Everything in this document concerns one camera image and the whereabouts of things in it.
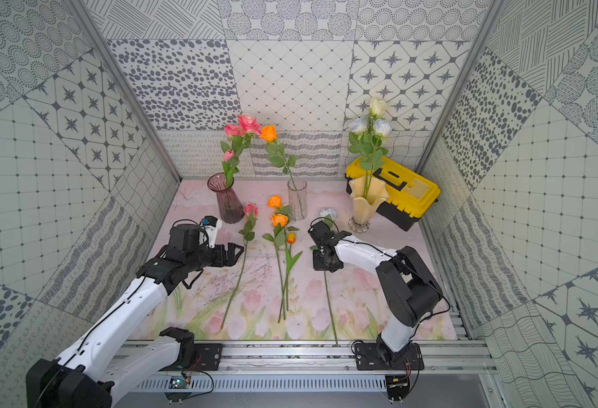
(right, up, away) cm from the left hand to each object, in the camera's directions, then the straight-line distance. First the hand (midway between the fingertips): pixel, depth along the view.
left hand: (230, 243), depth 80 cm
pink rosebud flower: (+1, +10, +24) cm, 26 cm away
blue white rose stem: (+44, +35, +10) cm, 57 cm away
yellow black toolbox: (+64, +16, +13) cm, 67 cm away
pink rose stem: (-1, +37, +8) cm, 38 cm away
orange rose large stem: (+14, +32, +11) cm, 36 cm away
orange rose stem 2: (+14, +6, +21) cm, 26 cm away
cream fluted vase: (+45, +11, +8) cm, 47 cm away
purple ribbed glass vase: (-6, +10, +18) cm, 21 cm away
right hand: (+31, -10, +11) cm, 35 cm away
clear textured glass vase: (+21, +15, +20) cm, 32 cm away
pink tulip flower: (-4, +26, +11) cm, 28 cm away
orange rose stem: (+11, +13, +28) cm, 33 cm away
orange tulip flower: (+18, -9, +15) cm, 25 cm away
